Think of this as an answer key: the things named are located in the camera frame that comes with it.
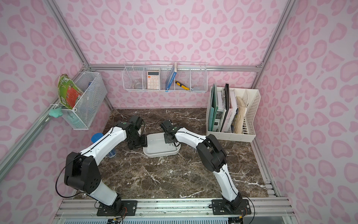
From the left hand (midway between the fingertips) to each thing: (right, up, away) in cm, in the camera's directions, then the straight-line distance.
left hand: (143, 143), depth 87 cm
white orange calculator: (+4, +42, +8) cm, 43 cm away
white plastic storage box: (+6, -5, +12) cm, 14 cm away
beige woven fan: (+62, +17, +4) cm, 64 cm away
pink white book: (+53, +21, -7) cm, 58 cm away
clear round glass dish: (-6, +38, +9) cm, 39 cm away
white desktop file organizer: (+74, +30, +12) cm, 81 cm away
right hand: (+15, +2, +11) cm, 18 cm away
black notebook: (+50, +23, -6) cm, 56 cm away
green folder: (+42, +20, -8) cm, 47 cm away
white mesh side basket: (-29, +16, -13) cm, 36 cm away
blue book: (+17, +42, +3) cm, 45 cm away
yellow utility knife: (+24, +39, +11) cm, 47 cm away
